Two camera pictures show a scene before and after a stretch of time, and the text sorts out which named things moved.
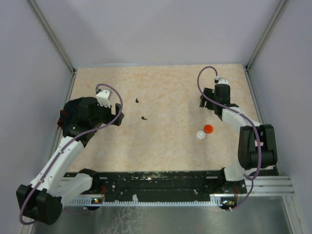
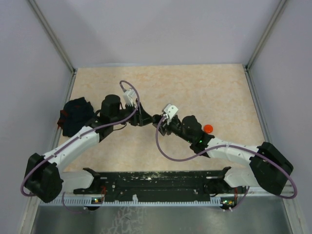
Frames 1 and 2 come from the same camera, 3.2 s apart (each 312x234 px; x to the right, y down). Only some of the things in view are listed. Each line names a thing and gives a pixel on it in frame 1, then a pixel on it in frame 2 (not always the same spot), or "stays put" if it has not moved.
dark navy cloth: [71, 119] stays put
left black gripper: [110, 116] to [141, 117]
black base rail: [192, 184] stays put
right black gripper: [207, 105] to [164, 127]
